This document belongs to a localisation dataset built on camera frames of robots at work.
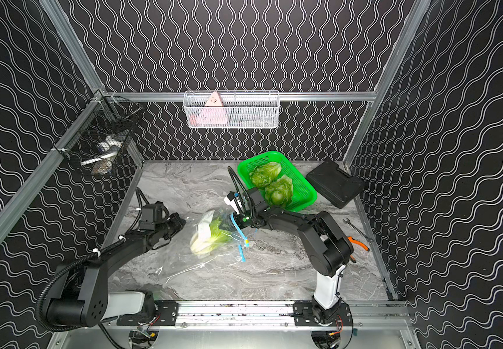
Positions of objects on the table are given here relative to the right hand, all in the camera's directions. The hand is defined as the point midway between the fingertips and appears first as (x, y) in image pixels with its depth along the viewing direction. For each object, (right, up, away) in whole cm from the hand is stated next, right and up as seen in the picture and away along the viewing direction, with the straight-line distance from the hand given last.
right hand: (224, 224), depth 87 cm
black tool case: (+51, +16, +16) cm, 55 cm away
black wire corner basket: (-55, +34, +5) cm, 65 cm away
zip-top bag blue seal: (+9, -3, -10) cm, 14 cm away
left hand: (-16, +3, +3) cm, 17 cm away
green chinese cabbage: (+16, +20, +15) cm, 30 cm away
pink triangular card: (-5, +46, +3) cm, 46 cm away
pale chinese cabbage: (-4, -3, -8) cm, 9 cm away
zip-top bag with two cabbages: (+2, -12, +2) cm, 12 cm away
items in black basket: (-40, +23, -13) cm, 48 cm away
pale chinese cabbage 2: (+24, +13, +9) cm, 28 cm away
